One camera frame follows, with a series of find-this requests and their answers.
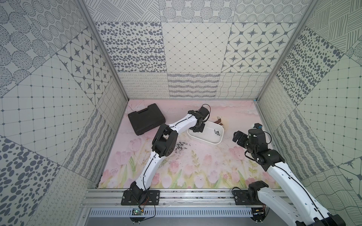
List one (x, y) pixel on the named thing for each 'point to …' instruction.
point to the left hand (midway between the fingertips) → (198, 127)
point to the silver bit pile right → (185, 143)
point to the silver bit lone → (218, 133)
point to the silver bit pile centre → (179, 146)
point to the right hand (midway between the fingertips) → (241, 137)
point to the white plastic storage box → (212, 133)
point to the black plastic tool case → (146, 118)
